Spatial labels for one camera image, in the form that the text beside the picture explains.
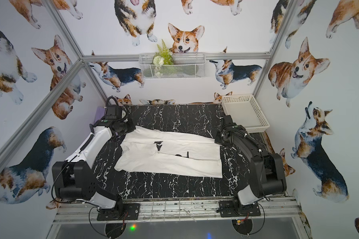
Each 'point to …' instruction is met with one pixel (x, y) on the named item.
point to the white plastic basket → (244, 110)
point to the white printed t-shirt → (151, 151)
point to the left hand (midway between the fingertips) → (137, 122)
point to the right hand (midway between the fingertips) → (218, 139)
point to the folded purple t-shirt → (100, 113)
